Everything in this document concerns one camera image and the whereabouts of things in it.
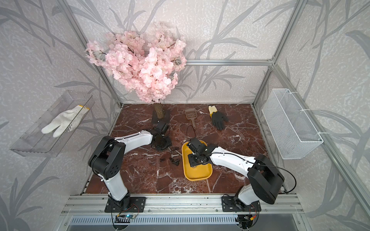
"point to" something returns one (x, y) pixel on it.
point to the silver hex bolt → (172, 156)
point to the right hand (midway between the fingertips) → (191, 159)
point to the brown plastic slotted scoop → (191, 114)
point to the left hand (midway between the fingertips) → (171, 145)
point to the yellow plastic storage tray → (202, 172)
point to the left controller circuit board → (124, 218)
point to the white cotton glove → (67, 120)
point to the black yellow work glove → (218, 119)
